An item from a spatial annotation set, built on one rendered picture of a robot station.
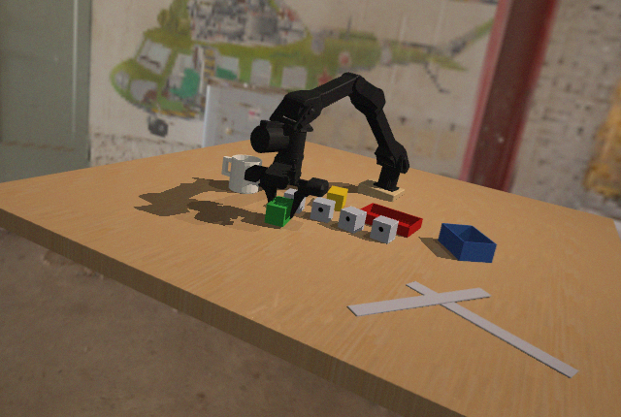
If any red tray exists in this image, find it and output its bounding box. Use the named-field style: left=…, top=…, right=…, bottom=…
left=360, top=203, right=423, bottom=238

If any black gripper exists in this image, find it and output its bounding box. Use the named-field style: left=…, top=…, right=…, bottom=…
left=245, top=151, right=329, bottom=218

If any grey flat bar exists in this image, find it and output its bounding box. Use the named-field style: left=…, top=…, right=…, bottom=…
left=406, top=281, right=579, bottom=378
left=347, top=287, right=491, bottom=316

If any blue open-top tray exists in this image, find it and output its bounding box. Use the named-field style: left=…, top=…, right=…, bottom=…
left=438, top=223, right=496, bottom=263

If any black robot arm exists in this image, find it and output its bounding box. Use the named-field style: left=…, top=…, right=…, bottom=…
left=250, top=72, right=409, bottom=192

